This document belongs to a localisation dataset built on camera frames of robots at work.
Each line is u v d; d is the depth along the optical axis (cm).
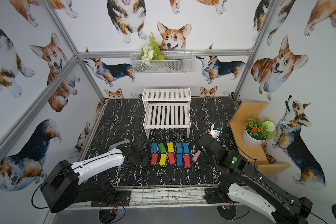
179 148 91
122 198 74
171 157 88
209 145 50
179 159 86
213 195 74
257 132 75
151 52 78
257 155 82
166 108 98
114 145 94
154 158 86
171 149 91
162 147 92
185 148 92
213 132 63
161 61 84
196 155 88
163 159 86
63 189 41
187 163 86
